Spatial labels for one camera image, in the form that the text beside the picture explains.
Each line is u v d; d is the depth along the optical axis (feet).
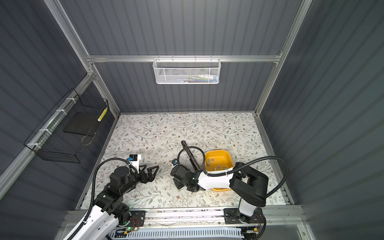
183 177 2.11
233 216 2.37
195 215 2.49
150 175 2.28
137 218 2.38
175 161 2.48
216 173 1.76
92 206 1.75
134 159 2.23
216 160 3.09
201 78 3.01
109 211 1.81
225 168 2.97
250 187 1.51
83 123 2.48
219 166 2.98
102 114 2.68
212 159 3.07
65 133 2.37
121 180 1.93
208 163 2.84
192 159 3.06
